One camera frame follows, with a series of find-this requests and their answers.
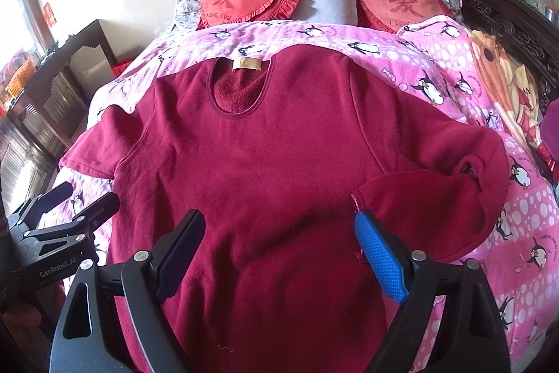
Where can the orange cartoon blanket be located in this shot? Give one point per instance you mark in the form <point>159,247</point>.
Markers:
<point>514,93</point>

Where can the orange plastic basket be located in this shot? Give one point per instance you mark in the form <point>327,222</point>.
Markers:
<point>21,78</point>

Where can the right red heart cushion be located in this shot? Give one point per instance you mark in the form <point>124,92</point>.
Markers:
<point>391,15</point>

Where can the red box under desk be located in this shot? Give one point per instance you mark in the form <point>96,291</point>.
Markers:
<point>119,68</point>

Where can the pink penguin blanket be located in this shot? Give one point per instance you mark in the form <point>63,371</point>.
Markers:
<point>433,61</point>

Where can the left hand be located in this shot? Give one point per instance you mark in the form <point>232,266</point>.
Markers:
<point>35,315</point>

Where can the dark carved headboard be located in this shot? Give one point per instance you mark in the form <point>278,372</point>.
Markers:
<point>527,36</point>

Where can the dark red fleece sweater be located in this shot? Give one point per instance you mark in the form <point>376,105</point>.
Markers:
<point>279,161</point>

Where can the dark wooden desk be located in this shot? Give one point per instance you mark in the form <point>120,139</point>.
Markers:
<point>54,102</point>

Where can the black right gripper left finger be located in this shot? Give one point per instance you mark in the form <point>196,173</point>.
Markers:
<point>88,335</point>

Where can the red wall sticker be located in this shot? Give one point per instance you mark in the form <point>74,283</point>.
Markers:
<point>49,16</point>

